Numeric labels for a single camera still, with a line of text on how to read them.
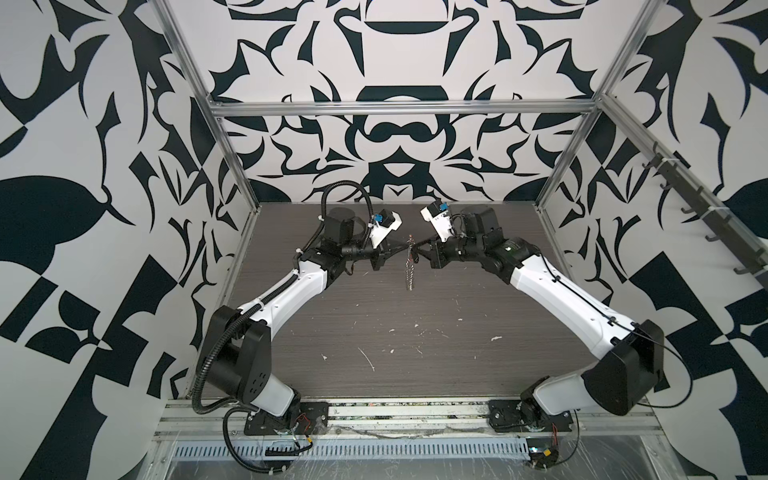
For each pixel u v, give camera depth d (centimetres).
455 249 65
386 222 66
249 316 45
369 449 71
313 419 74
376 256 69
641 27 75
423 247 73
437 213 66
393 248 76
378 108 99
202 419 76
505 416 74
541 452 71
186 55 80
